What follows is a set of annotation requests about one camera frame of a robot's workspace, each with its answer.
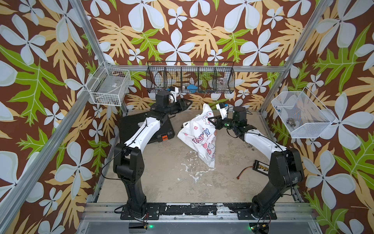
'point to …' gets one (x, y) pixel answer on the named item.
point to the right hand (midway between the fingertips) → (209, 118)
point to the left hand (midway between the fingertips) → (190, 100)
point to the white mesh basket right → (304, 115)
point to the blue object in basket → (192, 88)
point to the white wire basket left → (108, 86)
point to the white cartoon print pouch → (199, 134)
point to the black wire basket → (191, 77)
